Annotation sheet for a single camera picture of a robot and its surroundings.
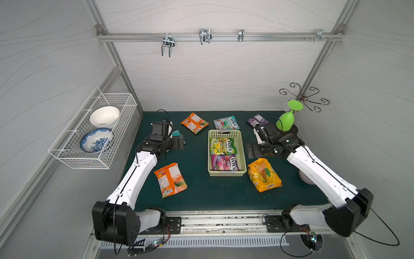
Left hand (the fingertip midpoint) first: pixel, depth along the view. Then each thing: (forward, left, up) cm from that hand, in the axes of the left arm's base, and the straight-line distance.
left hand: (174, 140), depth 81 cm
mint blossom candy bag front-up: (+28, -31, -17) cm, 45 cm away
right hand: (-4, -42, 0) cm, 42 cm away
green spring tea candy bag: (+9, -26, -18) cm, 33 cm away
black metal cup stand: (+41, -81, -2) cm, 91 cm away
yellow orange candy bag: (-11, -47, -16) cm, 51 cm away
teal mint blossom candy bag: (+19, +6, -19) cm, 27 cm away
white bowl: (+2, +30, +15) cm, 33 cm away
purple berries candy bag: (-4, -27, -17) cm, 32 cm away
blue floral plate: (-10, +28, +13) cm, 33 cm away
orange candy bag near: (-14, +3, -18) cm, 23 cm away
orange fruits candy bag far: (+28, -6, -18) cm, 34 cm away
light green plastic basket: (+15, -35, -15) cm, 41 cm away
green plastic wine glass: (+10, -58, +4) cm, 59 cm away
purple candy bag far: (+32, -52, -18) cm, 63 cm away
